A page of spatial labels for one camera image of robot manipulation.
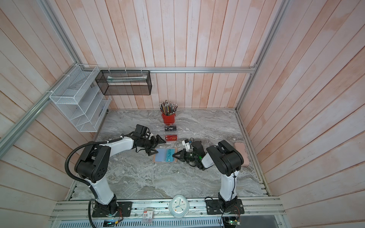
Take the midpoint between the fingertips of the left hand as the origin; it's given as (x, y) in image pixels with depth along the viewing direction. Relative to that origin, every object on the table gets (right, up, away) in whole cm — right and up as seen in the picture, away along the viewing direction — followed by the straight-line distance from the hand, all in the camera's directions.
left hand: (162, 148), depth 91 cm
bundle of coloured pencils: (+3, +27, +10) cm, 29 cm away
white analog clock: (+11, -27, -19) cm, 35 cm away
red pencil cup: (+2, +19, +22) cm, 29 cm away
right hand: (+7, -5, 0) cm, 9 cm away
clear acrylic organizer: (+5, +9, +13) cm, 17 cm away
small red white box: (-5, -32, -21) cm, 38 cm away
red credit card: (+5, +6, +8) cm, 11 cm away
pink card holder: (+1, -5, +2) cm, 6 cm away
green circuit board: (+38, -34, -21) cm, 55 cm away
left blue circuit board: (-25, -34, -21) cm, 47 cm away
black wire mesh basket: (-30, +47, +13) cm, 57 cm away
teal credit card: (+4, -5, +1) cm, 7 cm away
